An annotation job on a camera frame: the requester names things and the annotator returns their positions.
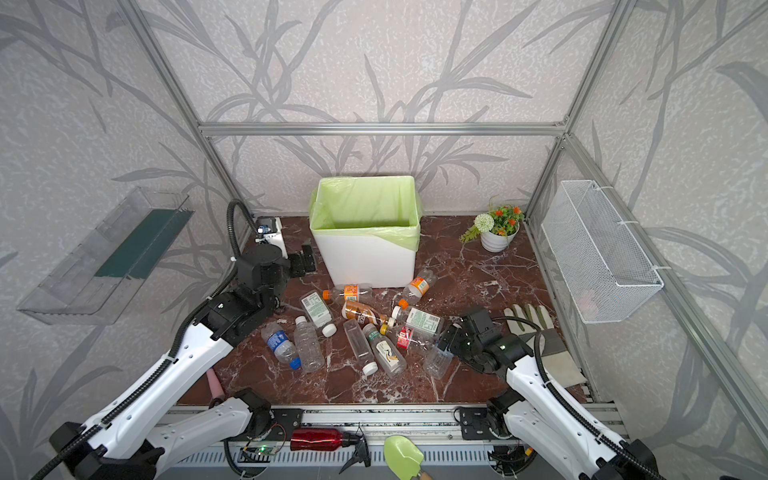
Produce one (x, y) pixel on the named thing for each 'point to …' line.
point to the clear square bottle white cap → (360, 346)
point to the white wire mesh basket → (601, 269)
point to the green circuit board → (259, 450)
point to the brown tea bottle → (364, 313)
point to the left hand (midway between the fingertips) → (297, 234)
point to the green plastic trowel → (404, 458)
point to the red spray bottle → (315, 439)
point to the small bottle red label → (405, 336)
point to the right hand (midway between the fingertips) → (448, 336)
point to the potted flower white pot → (497, 229)
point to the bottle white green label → (318, 313)
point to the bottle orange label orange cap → (414, 291)
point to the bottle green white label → (419, 320)
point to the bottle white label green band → (387, 350)
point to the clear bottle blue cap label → (283, 348)
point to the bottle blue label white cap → (437, 361)
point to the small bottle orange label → (351, 293)
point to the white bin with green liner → (367, 228)
